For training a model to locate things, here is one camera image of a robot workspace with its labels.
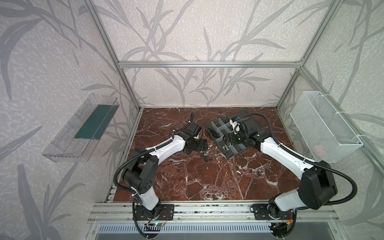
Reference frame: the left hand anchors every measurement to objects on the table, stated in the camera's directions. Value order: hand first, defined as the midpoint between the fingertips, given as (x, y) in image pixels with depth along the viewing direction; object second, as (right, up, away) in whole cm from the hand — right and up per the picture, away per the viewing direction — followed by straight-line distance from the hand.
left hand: (204, 143), depth 89 cm
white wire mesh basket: (+53, +7, -27) cm, 60 cm away
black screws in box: (+7, +5, +14) cm, 16 cm away
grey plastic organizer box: (+10, +9, +13) cm, 18 cm away
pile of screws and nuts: (+1, -8, +4) cm, 9 cm away
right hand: (+15, +7, -2) cm, 17 cm away
